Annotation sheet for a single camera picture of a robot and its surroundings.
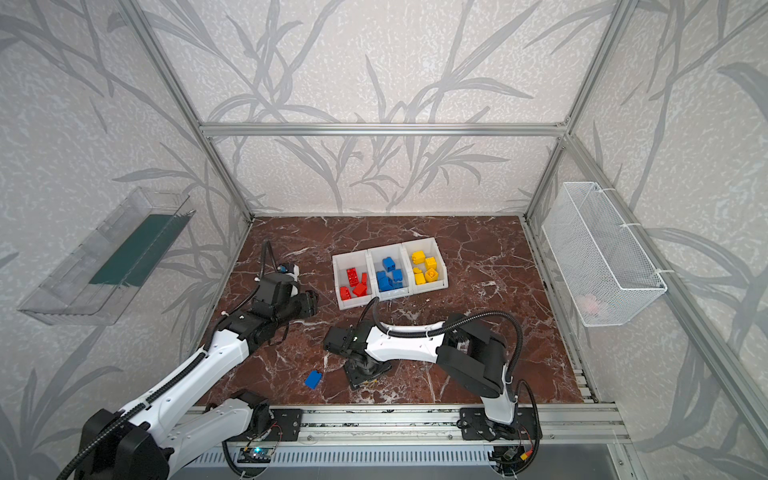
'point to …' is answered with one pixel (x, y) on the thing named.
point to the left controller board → (255, 455)
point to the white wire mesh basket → (609, 279)
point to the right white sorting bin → (432, 249)
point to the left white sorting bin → (340, 263)
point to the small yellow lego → (416, 270)
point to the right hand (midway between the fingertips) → (363, 369)
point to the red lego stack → (345, 294)
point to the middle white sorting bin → (389, 272)
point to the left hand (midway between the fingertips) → (315, 287)
